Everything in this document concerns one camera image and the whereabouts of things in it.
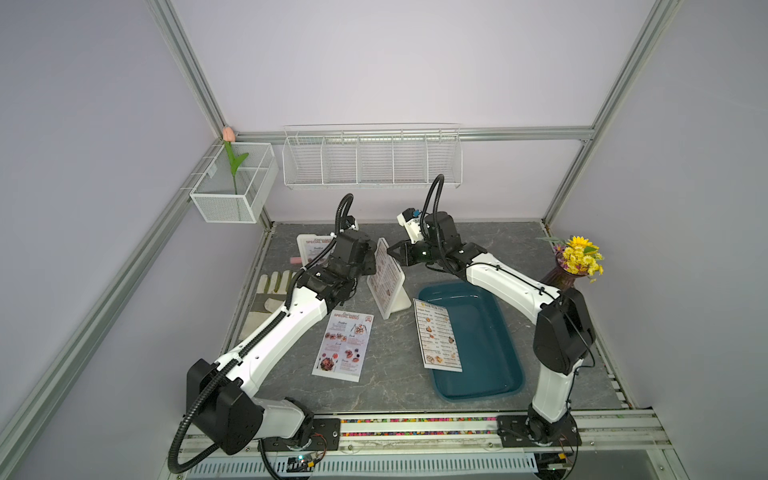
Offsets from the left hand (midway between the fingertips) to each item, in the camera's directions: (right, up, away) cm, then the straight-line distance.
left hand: (364, 253), depth 78 cm
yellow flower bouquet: (+57, -1, 0) cm, 57 cm away
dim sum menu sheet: (+6, -8, +6) cm, 12 cm away
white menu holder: (-21, +3, +12) cm, 24 cm away
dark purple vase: (+56, -7, +6) cm, 57 cm away
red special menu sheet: (-7, -28, +10) cm, 31 cm away
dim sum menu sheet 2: (+20, -25, +7) cm, 33 cm away
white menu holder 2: (+10, -16, +19) cm, 27 cm away
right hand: (+6, +1, +5) cm, 7 cm away
